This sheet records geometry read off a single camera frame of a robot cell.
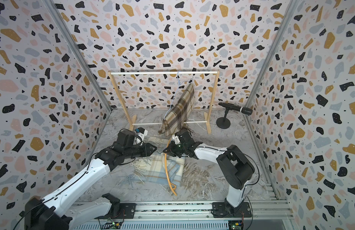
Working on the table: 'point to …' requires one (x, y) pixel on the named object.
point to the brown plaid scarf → (176, 120)
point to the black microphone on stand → (223, 123)
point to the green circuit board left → (112, 225)
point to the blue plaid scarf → (158, 168)
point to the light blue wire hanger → (179, 83)
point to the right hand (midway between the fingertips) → (163, 151)
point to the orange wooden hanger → (172, 186)
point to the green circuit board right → (235, 224)
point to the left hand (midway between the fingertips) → (156, 148)
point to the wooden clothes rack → (207, 118)
